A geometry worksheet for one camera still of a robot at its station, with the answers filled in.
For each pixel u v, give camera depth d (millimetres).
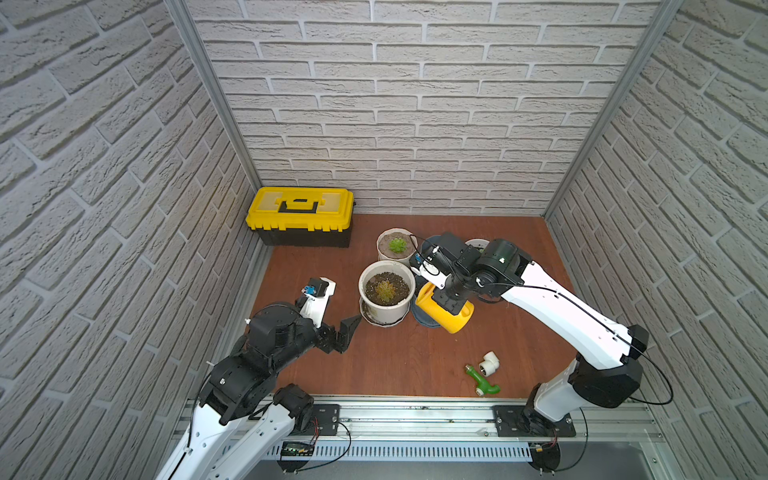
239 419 424
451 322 704
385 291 852
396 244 944
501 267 431
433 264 527
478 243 995
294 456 723
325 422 727
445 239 502
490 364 809
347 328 555
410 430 725
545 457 696
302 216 978
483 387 777
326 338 551
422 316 713
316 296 532
